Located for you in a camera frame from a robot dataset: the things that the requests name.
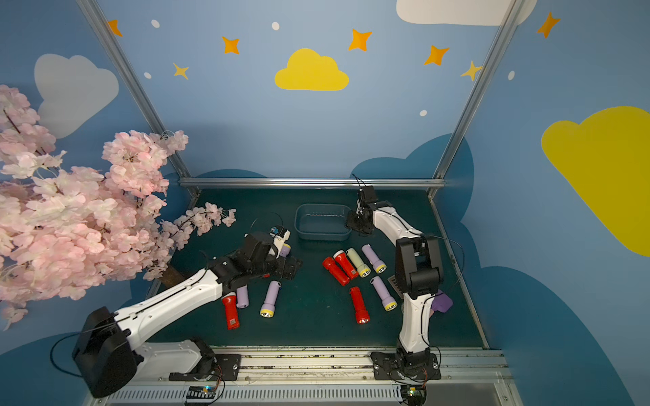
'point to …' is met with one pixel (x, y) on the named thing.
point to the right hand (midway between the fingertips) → (353, 222)
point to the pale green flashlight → (363, 269)
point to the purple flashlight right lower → (389, 303)
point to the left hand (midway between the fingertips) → (291, 254)
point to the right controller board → (413, 395)
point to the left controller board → (201, 392)
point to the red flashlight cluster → (331, 265)
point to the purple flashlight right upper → (379, 266)
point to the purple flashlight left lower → (268, 307)
